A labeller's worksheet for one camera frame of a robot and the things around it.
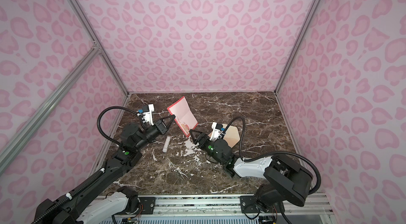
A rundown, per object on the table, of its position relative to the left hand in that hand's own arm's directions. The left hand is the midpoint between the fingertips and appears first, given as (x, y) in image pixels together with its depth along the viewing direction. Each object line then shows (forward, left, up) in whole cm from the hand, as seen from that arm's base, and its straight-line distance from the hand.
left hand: (175, 115), depth 70 cm
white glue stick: (0, +10, -29) cm, 31 cm away
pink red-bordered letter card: (+4, -3, -6) cm, 8 cm away
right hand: (-4, -6, -10) cm, 12 cm away
